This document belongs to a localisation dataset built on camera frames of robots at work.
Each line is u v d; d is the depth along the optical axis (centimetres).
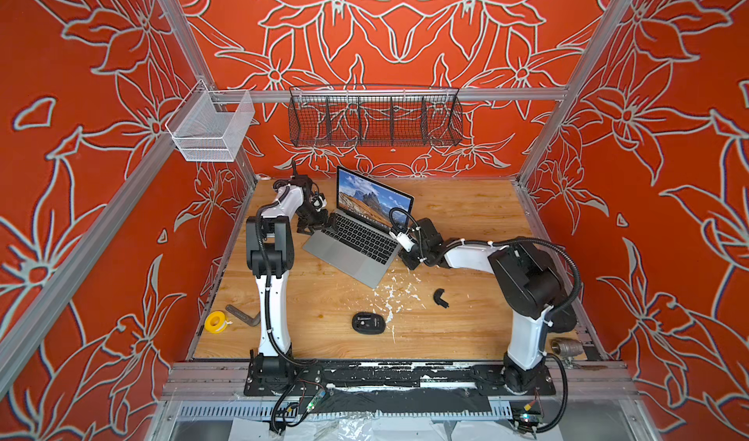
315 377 73
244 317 83
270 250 61
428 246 77
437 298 88
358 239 101
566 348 74
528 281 50
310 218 92
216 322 81
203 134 89
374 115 98
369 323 80
